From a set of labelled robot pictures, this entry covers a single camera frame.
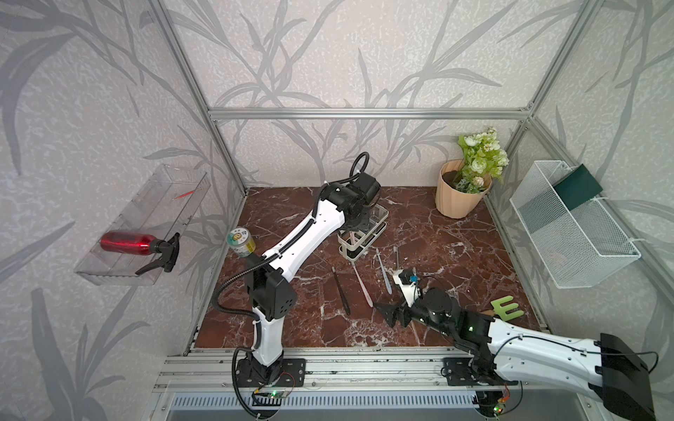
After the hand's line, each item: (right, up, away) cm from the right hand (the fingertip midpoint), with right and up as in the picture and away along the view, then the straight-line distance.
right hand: (383, 293), depth 75 cm
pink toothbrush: (-4, -6, +12) cm, 14 cm away
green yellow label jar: (-50, +13, +18) cm, 54 cm away
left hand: (-7, +20, +7) cm, 22 cm away
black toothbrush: (-13, -4, +15) cm, 20 cm away
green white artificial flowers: (+38, +42, +18) cm, 59 cm away
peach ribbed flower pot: (+28, +28, +25) cm, 47 cm away
